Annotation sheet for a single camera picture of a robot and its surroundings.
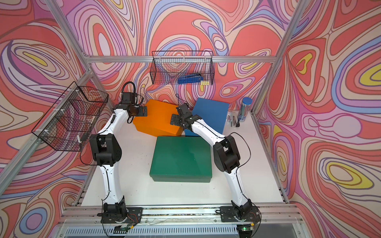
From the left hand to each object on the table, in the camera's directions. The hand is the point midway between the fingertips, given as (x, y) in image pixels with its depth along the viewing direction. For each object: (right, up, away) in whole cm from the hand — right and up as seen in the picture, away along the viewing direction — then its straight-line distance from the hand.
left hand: (140, 111), depth 100 cm
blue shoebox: (+51, -1, +10) cm, 52 cm away
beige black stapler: (+69, -9, +8) cm, 71 cm away
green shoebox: (+30, -29, -19) cm, 46 cm away
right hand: (+26, -9, -4) cm, 28 cm away
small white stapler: (+64, -5, +12) cm, 65 cm away
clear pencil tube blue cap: (+72, +6, -1) cm, 73 cm away
